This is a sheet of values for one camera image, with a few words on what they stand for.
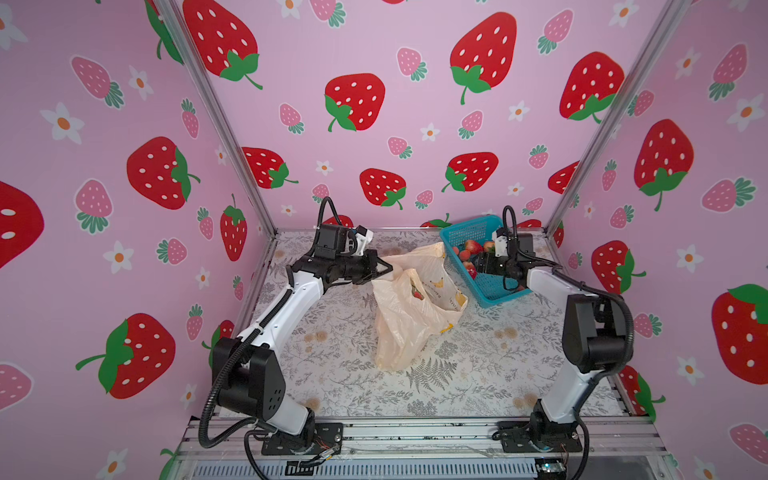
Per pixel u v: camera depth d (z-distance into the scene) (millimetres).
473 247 1108
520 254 764
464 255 1078
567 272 1145
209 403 363
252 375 430
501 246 885
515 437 733
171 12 674
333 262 634
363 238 760
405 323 732
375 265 719
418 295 817
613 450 731
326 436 745
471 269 929
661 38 718
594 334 499
